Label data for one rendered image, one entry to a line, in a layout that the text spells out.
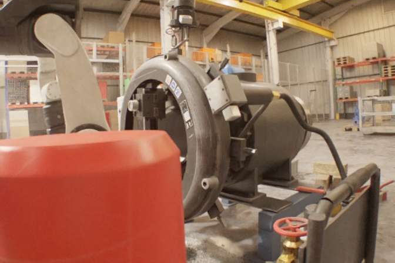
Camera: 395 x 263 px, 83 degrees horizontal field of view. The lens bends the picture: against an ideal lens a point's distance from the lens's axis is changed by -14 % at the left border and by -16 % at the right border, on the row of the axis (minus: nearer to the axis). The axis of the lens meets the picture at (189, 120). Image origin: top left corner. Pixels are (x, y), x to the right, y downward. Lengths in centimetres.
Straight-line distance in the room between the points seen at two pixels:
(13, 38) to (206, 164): 72
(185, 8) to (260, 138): 66
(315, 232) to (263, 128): 90
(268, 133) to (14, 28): 110
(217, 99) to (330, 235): 55
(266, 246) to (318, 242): 88
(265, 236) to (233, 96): 68
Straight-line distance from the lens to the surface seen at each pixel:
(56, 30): 76
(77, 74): 74
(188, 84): 94
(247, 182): 136
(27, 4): 84
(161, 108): 119
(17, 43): 83
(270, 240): 125
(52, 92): 98
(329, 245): 52
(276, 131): 134
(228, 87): 85
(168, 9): 1021
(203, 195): 97
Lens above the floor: 70
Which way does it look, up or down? 1 degrees down
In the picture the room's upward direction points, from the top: 3 degrees counter-clockwise
